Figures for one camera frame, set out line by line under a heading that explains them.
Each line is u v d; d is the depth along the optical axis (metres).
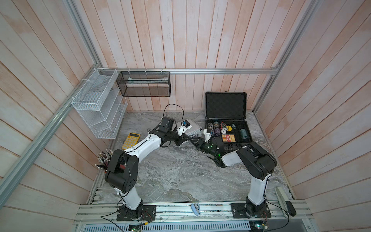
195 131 0.93
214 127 1.07
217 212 0.75
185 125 0.76
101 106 0.71
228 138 1.01
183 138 0.76
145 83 1.04
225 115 1.10
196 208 0.73
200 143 0.83
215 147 0.73
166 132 0.70
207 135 0.88
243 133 1.02
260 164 0.51
